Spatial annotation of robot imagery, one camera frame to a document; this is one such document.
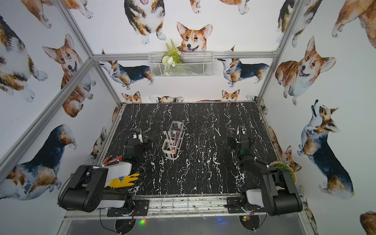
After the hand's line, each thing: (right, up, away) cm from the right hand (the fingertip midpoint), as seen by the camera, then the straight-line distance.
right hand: (237, 134), depth 91 cm
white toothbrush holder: (-40, -7, -4) cm, 41 cm away
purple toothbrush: (-37, -3, -3) cm, 37 cm away
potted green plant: (+18, -14, -14) cm, 27 cm away
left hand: (-59, -1, +1) cm, 59 cm away
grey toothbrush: (-44, +1, -7) cm, 44 cm away
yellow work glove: (-65, -25, -11) cm, 70 cm away
